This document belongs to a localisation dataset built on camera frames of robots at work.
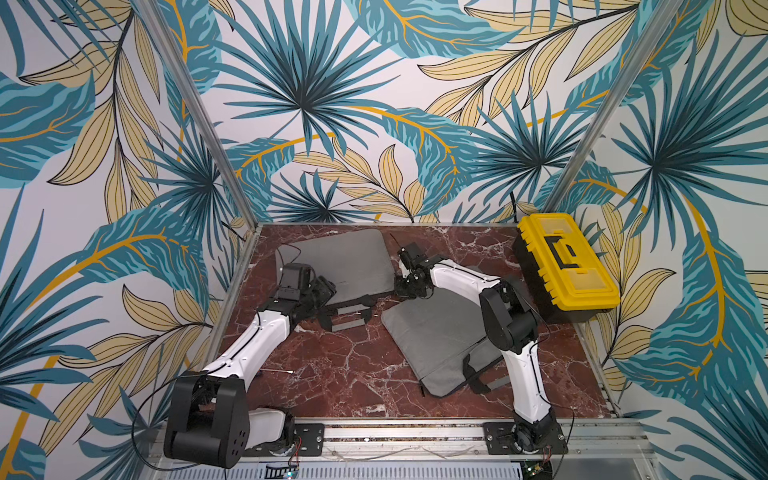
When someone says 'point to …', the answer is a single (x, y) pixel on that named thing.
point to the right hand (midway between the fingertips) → (398, 292)
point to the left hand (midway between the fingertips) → (331, 293)
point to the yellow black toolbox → (568, 283)
